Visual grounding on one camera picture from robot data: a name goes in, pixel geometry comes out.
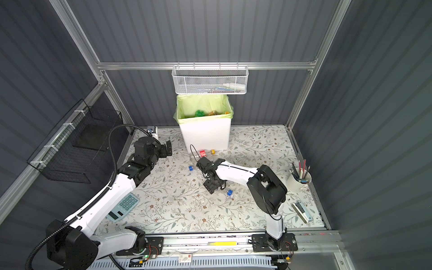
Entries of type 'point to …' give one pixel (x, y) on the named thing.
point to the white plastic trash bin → (207, 134)
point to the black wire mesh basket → (78, 147)
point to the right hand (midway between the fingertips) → (217, 184)
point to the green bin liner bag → (195, 108)
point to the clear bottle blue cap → (190, 168)
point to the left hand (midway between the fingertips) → (159, 141)
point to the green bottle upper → (199, 113)
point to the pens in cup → (300, 175)
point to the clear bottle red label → (202, 153)
